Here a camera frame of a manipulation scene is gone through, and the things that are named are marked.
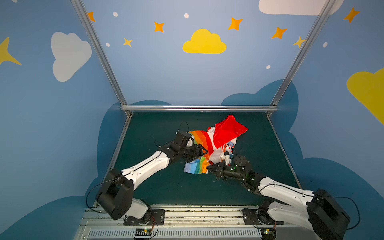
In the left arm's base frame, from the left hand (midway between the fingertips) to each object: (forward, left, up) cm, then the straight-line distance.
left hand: (204, 152), depth 81 cm
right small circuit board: (-35, -32, -19) cm, 51 cm away
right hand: (-8, -2, 0) cm, 8 cm away
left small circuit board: (-35, +30, -19) cm, 50 cm away
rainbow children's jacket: (+17, -10, -13) cm, 24 cm away
